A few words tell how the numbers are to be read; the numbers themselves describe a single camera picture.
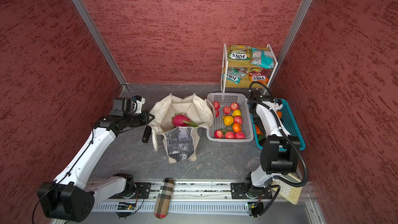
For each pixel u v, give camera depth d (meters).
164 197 0.69
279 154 0.44
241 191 0.74
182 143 0.74
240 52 0.90
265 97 0.63
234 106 1.03
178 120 0.91
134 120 0.65
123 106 0.59
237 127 0.92
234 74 1.00
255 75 1.02
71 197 0.37
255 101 0.62
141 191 0.73
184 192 0.76
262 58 0.85
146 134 0.92
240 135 0.88
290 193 0.72
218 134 0.89
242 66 0.86
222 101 1.07
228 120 0.94
